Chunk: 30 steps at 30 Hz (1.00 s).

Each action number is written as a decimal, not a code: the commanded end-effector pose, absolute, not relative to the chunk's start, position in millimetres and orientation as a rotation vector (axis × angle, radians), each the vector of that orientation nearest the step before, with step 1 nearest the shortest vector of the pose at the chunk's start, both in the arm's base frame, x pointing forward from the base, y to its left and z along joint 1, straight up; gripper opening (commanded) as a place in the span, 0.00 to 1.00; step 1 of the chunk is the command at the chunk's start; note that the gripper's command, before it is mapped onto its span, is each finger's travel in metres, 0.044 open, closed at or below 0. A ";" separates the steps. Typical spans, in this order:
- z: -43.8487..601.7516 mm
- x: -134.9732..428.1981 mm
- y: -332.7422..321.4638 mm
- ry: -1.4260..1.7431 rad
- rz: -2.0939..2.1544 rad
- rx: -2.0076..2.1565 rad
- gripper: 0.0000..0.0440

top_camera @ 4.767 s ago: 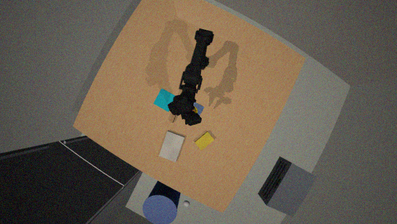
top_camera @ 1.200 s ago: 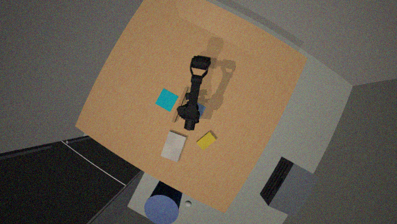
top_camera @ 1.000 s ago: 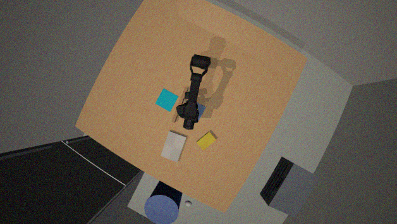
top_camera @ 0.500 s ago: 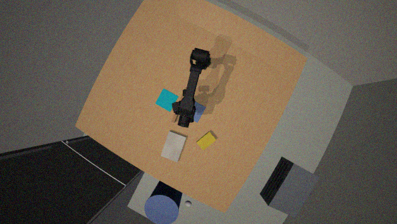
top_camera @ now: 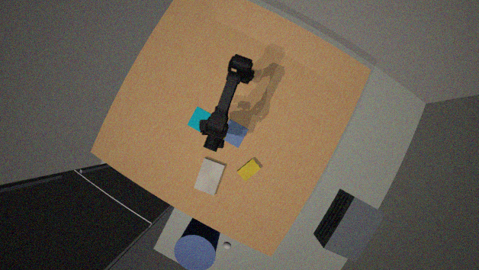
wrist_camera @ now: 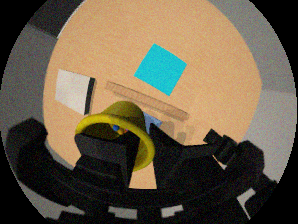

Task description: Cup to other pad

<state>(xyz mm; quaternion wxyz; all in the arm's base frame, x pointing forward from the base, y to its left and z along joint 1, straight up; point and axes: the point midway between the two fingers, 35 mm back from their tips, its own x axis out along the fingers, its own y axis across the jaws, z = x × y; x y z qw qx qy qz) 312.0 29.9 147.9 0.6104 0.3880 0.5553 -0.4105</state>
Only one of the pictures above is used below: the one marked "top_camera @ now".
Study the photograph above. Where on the yellow rectangular block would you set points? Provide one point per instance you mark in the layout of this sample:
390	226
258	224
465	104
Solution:
249	169

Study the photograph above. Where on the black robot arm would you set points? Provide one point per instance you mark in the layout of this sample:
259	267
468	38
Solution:
217	122

